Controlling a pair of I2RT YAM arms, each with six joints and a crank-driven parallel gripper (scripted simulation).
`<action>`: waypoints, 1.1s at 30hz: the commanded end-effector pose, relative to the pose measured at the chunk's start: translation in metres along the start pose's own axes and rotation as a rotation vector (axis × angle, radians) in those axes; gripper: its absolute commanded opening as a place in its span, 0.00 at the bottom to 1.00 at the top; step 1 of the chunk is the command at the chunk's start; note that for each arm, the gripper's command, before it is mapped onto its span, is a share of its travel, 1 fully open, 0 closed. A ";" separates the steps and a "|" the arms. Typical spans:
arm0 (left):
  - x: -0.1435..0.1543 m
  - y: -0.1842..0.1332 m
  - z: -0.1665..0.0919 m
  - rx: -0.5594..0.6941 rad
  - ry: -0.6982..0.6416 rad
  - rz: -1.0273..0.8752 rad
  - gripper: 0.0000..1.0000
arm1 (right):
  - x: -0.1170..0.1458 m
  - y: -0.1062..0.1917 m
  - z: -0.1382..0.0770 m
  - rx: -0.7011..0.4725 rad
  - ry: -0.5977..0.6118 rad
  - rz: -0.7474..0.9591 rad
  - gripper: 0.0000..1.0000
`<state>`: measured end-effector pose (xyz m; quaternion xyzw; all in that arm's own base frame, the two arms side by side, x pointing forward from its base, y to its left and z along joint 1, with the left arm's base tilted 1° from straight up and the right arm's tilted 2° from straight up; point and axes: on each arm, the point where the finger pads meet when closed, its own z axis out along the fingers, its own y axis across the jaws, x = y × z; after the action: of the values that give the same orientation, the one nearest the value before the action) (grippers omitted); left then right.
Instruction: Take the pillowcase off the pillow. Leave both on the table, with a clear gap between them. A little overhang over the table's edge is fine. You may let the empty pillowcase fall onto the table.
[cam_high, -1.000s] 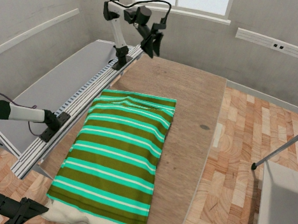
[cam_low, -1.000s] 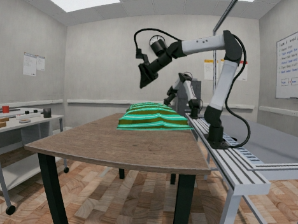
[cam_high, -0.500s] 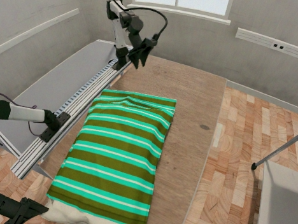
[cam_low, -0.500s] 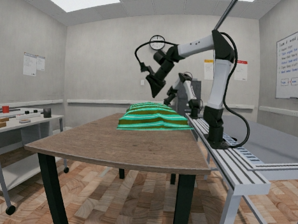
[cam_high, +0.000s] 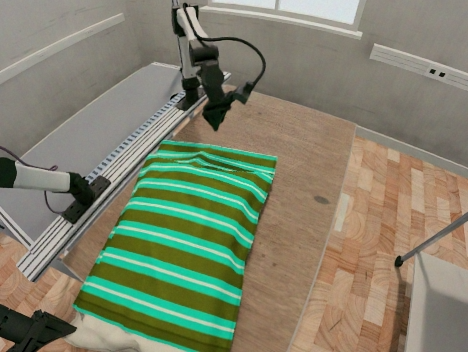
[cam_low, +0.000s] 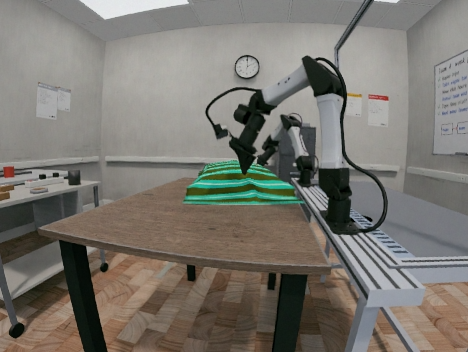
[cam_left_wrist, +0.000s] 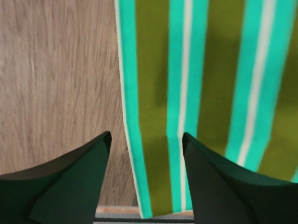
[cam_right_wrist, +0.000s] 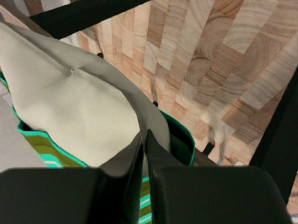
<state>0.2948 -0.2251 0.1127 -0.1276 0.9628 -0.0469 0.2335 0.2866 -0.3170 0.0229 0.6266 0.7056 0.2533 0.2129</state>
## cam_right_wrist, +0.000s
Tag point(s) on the cream pillow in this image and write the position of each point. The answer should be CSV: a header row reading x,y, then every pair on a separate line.
x,y
87,106

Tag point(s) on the green striped pillowcase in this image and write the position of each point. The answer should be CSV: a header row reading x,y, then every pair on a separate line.
x,y
182,142

